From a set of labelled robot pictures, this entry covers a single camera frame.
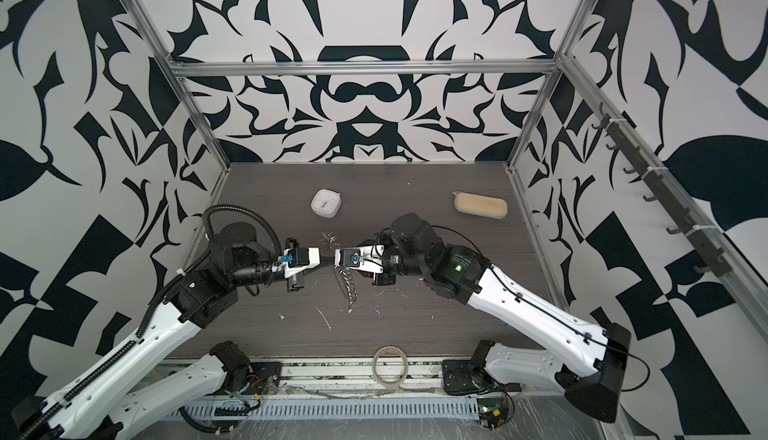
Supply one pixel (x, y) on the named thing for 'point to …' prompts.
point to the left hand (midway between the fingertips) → (335, 249)
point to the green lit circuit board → (492, 412)
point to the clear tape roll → (406, 366)
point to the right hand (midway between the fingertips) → (354, 248)
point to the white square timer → (326, 202)
